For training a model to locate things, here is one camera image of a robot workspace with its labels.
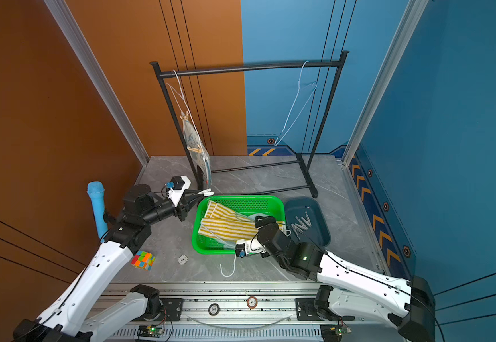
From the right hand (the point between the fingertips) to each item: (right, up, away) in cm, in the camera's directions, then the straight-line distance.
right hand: (262, 222), depth 74 cm
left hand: (-21, +11, -3) cm, 24 cm away
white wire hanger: (-15, -12, +12) cm, 23 cm away
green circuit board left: (-38, -36, -3) cm, 52 cm away
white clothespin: (-19, +11, -2) cm, 22 cm away
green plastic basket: (-3, +2, +28) cm, 28 cm away
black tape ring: (-16, -30, 0) cm, 34 cm away
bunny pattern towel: (-27, +30, +9) cm, 41 cm away
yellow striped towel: (-16, -3, +13) cm, 21 cm away
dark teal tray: (+25, -8, +17) cm, 31 cm away
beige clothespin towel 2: (+18, -5, +19) cm, 27 cm away
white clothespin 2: (+21, -4, +20) cm, 29 cm away
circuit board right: (+24, -36, -3) cm, 44 cm away
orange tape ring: (-2, -29, +1) cm, 29 cm away
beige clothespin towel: (+15, -6, +17) cm, 23 cm away
